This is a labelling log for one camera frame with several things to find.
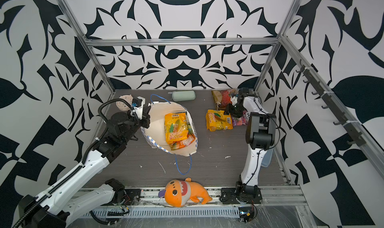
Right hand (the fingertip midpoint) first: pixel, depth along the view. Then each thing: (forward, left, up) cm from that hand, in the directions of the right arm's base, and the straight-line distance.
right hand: (229, 111), depth 99 cm
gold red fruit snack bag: (+13, +3, -1) cm, 13 cm away
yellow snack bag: (-6, +9, -1) cm, 11 cm away
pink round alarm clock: (+9, +74, -3) cm, 75 cm away
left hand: (-14, +44, +26) cm, 53 cm away
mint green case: (+19, +32, -5) cm, 38 cm away
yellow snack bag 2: (-13, +34, +3) cm, 36 cm away
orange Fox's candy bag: (-23, +30, +2) cm, 38 cm away
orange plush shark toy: (-47, +31, +3) cm, 56 cm away
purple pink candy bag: (-4, -9, -4) cm, 11 cm away
